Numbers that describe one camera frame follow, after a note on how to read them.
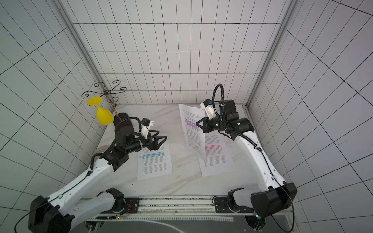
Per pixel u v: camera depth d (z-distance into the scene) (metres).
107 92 0.84
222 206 0.73
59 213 0.38
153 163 0.88
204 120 0.65
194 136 0.72
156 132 0.76
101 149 0.90
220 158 0.90
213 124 0.62
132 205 0.73
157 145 0.66
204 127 0.64
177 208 0.73
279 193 0.37
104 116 0.83
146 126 0.64
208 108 0.63
